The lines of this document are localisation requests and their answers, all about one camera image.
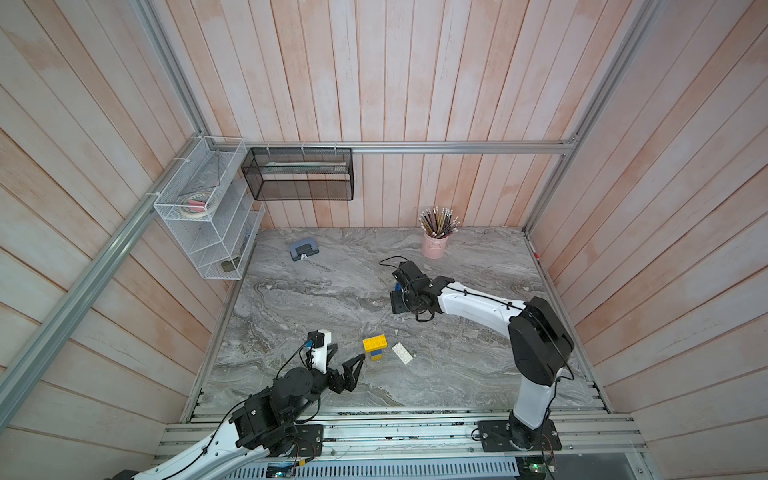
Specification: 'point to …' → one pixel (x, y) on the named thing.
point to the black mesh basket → (300, 173)
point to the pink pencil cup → (434, 248)
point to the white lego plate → (403, 353)
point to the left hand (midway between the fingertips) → (350, 356)
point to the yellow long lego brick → (374, 343)
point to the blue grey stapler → (307, 247)
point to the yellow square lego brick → (377, 358)
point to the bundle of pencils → (439, 222)
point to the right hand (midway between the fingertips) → (398, 300)
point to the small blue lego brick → (398, 286)
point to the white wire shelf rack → (218, 244)
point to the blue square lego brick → (377, 352)
